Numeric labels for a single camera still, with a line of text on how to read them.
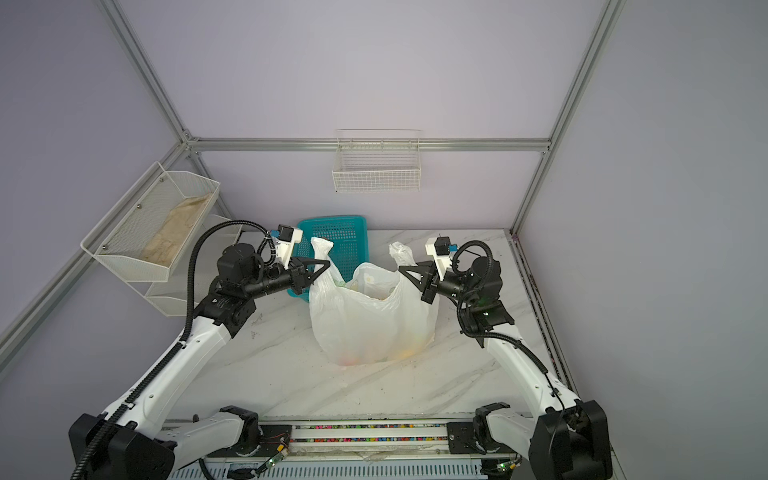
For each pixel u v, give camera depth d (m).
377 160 0.96
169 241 0.77
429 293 0.63
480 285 0.54
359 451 0.73
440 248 0.59
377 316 0.72
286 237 0.61
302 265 0.62
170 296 0.75
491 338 0.54
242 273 0.55
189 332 0.48
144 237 0.77
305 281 0.62
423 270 0.65
